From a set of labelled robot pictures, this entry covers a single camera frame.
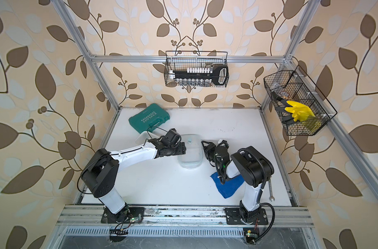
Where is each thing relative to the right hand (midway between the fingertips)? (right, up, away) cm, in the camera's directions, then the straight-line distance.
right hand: (201, 143), depth 93 cm
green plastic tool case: (-39, +14, +15) cm, 44 cm away
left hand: (-12, -1, -3) cm, 13 cm away
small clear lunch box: (-38, +3, +6) cm, 38 cm away
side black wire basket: (+49, +35, -5) cm, 60 cm away
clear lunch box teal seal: (-5, -8, -1) cm, 10 cm away
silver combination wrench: (+36, -26, -13) cm, 46 cm away
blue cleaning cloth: (+15, -22, -11) cm, 29 cm away
